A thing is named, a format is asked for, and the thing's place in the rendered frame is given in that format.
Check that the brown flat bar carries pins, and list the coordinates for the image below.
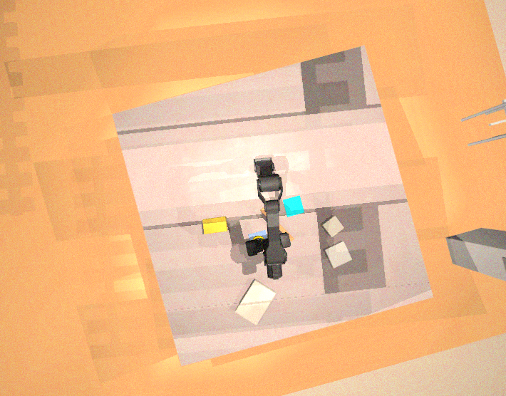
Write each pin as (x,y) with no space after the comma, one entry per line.
(280,227)

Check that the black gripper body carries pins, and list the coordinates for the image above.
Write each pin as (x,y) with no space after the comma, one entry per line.
(254,248)

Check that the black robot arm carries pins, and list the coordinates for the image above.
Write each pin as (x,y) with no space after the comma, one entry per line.
(274,253)

